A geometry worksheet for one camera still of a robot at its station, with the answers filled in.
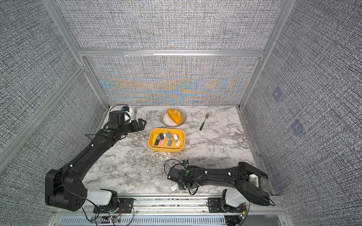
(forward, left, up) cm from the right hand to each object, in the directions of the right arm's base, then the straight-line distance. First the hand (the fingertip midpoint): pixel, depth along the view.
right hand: (183, 182), depth 80 cm
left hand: (+30, +24, +18) cm, 43 cm away
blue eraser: (+31, +10, 0) cm, 33 cm away
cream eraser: (+29, +5, 0) cm, 30 cm away
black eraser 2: (+30, +15, 0) cm, 33 cm away
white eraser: (+26, +3, -2) cm, 26 cm away
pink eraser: (+26, +14, -2) cm, 30 cm away
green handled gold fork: (+50, -19, -3) cm, 54 cm away
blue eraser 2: (+26, +9, -2) cm, 28 cm away
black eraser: (+29, +18, -2) cm, 34 cm away
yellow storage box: (+29, +21, +2) cm, 36 cm away
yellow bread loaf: (+46, +4, +4) cm, 46 cm away
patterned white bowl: (+47, +13, -2) cm, 49 cm away
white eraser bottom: (-3, +5, -1) cm, 6 cm away
